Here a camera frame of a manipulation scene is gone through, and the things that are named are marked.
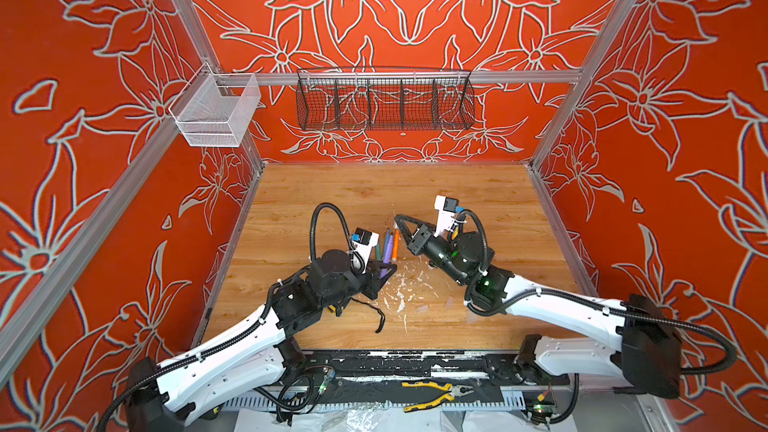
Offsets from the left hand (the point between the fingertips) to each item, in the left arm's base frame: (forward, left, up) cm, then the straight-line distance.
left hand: (395, 266), depth 68 cm
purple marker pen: (+2, +2, +3) cm, 4 cm away
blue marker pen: (+4, +2, +6) cm, 8 cm away
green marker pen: (0, +4, +6) cm, 7 cm away
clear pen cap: (-2, -9, -22) cm, 23 cm away
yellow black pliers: (-21, -15, -21) cm, 33 cm away
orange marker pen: (+4, 0, +3) cm, 5 cm away
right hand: (+7, +1, +9) cm, 12 cm away
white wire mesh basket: (+46, +59, +10) cm, 76 cm away
